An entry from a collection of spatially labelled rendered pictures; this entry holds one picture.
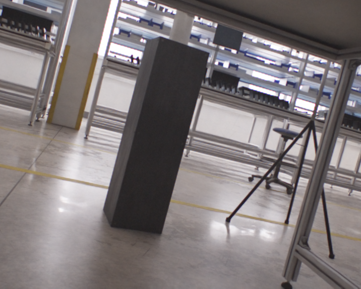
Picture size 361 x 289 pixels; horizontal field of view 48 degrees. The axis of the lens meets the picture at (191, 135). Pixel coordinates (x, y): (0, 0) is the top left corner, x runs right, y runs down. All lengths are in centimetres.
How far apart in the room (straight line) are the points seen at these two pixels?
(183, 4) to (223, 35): 343
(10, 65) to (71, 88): 269
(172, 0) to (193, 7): 8
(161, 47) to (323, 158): 80
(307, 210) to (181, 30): 95
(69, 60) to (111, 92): 251
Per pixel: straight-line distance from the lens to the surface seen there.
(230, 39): 494
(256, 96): 554
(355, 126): 630
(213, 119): 808
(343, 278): 144
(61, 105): 532
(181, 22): 189
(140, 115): 174
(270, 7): 146
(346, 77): 165
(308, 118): 521
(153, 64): 175
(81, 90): 531
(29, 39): 458
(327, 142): 163
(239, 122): 826
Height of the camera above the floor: 56
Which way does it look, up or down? 3 degrees down
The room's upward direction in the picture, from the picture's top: 15 degrees clockwise
